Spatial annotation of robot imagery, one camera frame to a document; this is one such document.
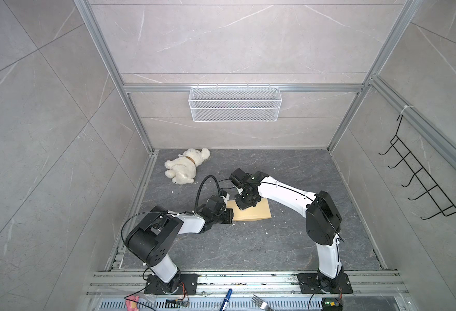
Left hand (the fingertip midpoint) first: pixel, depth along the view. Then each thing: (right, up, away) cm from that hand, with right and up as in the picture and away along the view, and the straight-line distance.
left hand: (235, 210), depth 92 cm
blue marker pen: (-4, -29, -24) cm, 37 cm away
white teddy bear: (-27, +20, +6) cm, 34 cm away
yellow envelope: (+12, -1, +2) cm, 13 cm away
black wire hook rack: (+65, +9, -34) cm, 74 cm away
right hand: (+4, +4, -3) cm, 6 cm away
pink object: (-37, -28, -25) cm, 53 cm away
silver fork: (+9, -28, -24) cm, 38 cm away
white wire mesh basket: (0, +54, +8) cm, 55 cm away
